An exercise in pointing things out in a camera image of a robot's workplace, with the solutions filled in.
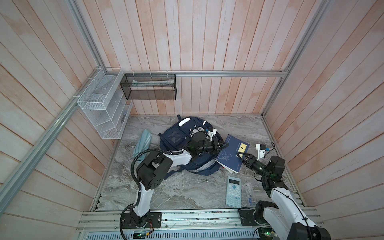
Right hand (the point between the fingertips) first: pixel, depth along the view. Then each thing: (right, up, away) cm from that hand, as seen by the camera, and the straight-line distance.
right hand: (238, 154), depth 81 cm
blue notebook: (-7, -1, -3) cm, 7 cm away
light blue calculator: (-2, -22, +1) cm, 22 cm away
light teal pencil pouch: (-57, +4, +15) cm, 59 cm away
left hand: (-5, +4, -1) cm, 7 cm away
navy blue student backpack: (-37, +8, +18) cm, 42 cm away
